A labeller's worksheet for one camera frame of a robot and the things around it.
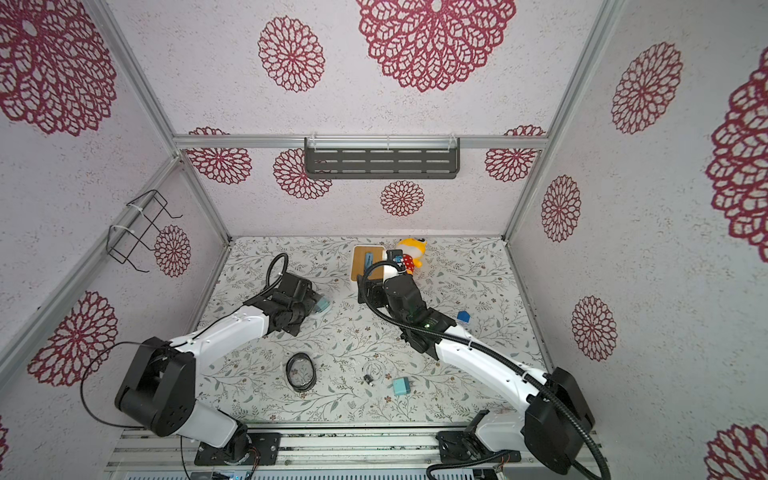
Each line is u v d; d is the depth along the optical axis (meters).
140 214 0.78
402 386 0.82
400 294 0.56
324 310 0.97
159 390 0.43
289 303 0.69
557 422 0.40
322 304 0.96
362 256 1.09
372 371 0.87
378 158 0.93
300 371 0.87
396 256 0.65
